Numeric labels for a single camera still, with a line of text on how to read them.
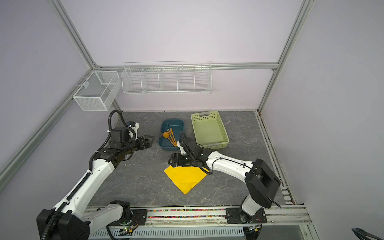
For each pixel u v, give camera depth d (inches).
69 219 15.5
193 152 24.8
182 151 28.6
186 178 34.2
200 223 28.5
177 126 42.7
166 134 41.4
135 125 28.4
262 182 17.1
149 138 29.1
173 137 41.3
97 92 37.1
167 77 38.2
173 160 28.0
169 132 42.4
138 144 27.8
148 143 28.2
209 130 43.0
